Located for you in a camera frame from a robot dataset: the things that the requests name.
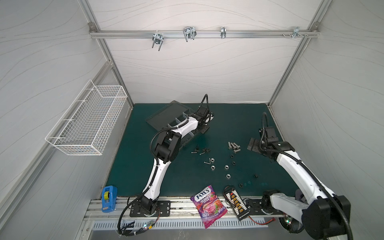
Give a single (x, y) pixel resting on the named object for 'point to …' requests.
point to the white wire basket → (86, 126)
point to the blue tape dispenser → (109, 195)
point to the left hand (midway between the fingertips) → (206, 124)
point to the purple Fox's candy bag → (210, 207)
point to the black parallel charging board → (239, 208)
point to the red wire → (273, 219)
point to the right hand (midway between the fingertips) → (260, 143)
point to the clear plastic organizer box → (161, 118)
